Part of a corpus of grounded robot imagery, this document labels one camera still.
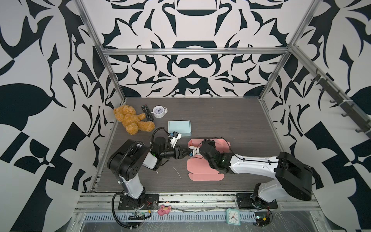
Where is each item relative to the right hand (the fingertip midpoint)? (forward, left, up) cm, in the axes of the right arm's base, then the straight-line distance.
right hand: (207, 137), depth 84 cm
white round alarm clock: (+27, +32, -8) cm, 43 cm away
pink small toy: (-34, +23, -9) cm, 42 cm away
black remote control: (+27, +41, -9) cm, 49 cm away
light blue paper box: (+13, +14, -8) cm, 21 cm away
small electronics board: (-37, -24, -14) cm, 47 cm away
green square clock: (-37, -10, -10) cm, 39 cm away
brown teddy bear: (+13, +46, -2) cm, 48 cm away
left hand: (-5, +9, -4) cm, 11 cm away
